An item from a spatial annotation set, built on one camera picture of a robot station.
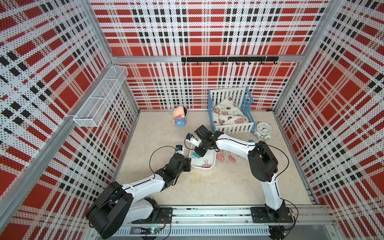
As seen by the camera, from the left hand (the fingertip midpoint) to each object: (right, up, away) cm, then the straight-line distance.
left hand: (191, 158), depth 89 cm
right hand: (+5, +5, +3) cm, 8 cm away
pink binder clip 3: (+9, -5, +1) cm, 10 cm away
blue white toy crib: (+39, +41, +27) cm, 63 cm away
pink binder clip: (+18, -1, +4) cm, 19 cm away
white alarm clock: (+51, +17, +16) cm, 56 cm away
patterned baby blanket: (+26, +30, +29) cm, 50 cm away
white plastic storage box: (+12, -1, +5) cm, 12 cm away
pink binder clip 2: (+26, -1, +3) cm, 26 cm away
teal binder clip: (+2, +4, -5) cm, 7 cm away
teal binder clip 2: (+41, +9, +15) cm, 45 cm away
